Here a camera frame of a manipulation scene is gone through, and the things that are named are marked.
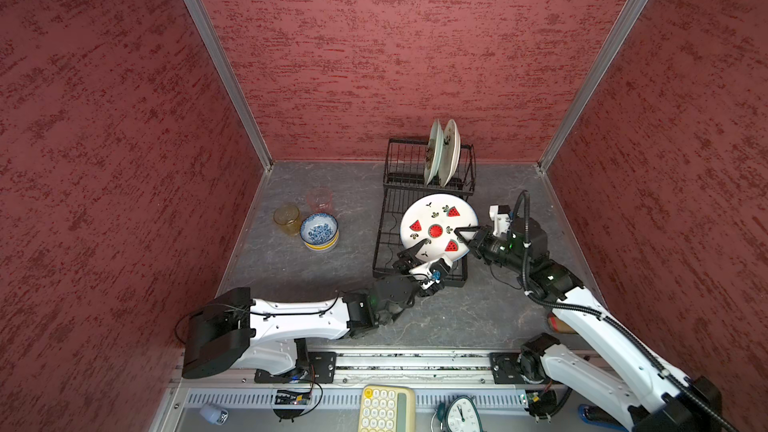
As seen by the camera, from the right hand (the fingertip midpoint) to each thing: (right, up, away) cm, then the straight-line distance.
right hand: (452, 237), depth 74 cm
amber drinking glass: (-51, +3, +25) cm, 57 cm away
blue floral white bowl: (-39, 0, +20) cm, 44 cm away
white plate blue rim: (-4, +5, +5) cm, 7 cm away
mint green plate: (-4, +22, +1) cm, 22 cm away
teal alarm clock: (+1, -38, -9) cm, 39 cm away
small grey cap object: (-55, -38, -10) cm, 67 cm away
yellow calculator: (-16, -39, -6) cm, 43 cm away
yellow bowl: (-37, -6, +15) cm, 40 cm away
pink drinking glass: (-42, +8, +32) cm, 54 cm away
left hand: (-6, -4, -2) cm, 7 cm away
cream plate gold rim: (0, +22, +1) cm, 22 cm away
